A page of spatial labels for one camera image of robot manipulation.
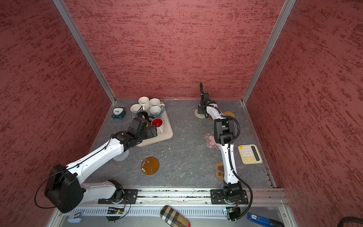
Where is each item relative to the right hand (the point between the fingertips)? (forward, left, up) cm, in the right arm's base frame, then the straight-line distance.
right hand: (201, 112), depth 112 cm
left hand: (-27, +36, +13) cm, 47 cm away
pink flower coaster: (-27, -4, -2) cm, 27 cm away
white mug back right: (+5, +38, +8) cm, 39 cm away
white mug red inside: (-13, +34, +4) cm, 36 cm away
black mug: (-6, +44, +7) cm, 45 cm away
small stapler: (-67, +69, +2) cm, 96 cm away
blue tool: (-71, -22, +2) cm, 74 cm away
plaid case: (-68, +23, +3) cm, 72 cm away
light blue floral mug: (-4, +35, +7) cm, 36 cm away
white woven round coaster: (-4, 0, 0) cm, 4 cm away
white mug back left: (0, +52, +8) cm, 53 cm away
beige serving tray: (-19, +27, -1) cm, 33 cm away
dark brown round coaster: (-23, -1, +22) cm, 32 cm away
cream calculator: (-37, -27, +1) cm, 46 cm away
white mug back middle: (+6, +46, +8) cm, 47 cm away
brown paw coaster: (-46, -6, -1) cm, 47 cm away
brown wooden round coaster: (-42, +37, -1) cm, 56 cm away
